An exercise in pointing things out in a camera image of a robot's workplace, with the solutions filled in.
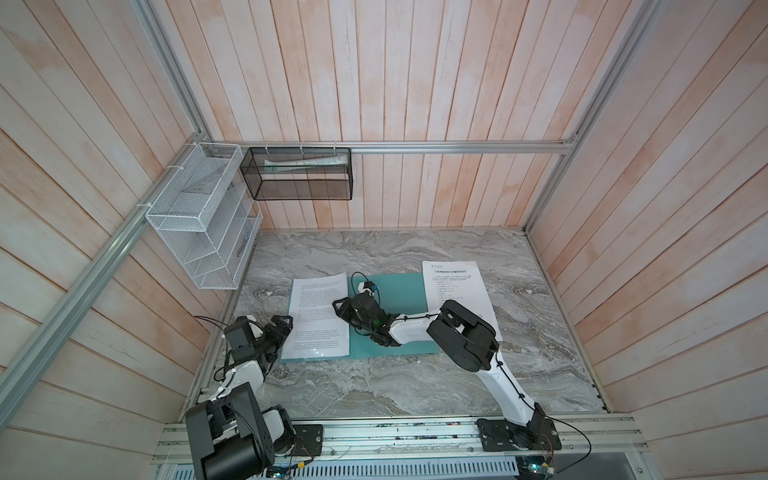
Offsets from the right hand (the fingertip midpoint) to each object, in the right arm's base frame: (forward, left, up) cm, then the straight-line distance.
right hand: (332, 307), depth 96 cm
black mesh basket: (+40, +14, +23) cm, 49 cm away
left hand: (-9, +12, +1) cm, 15 cm away
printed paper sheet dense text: (-7, +4, -2) cm, 9 cm away
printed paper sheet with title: (+13, -44, -3) cm, 46 cm away
